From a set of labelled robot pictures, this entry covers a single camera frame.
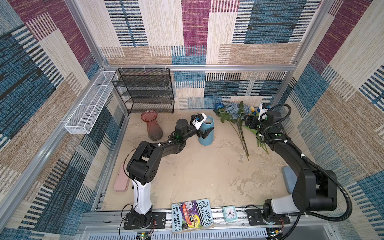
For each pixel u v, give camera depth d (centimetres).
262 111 76
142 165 52
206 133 81
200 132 81
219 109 115
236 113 105
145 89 109
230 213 74
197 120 76
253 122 78
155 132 96
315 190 43
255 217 73
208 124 85
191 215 73
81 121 70
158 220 73
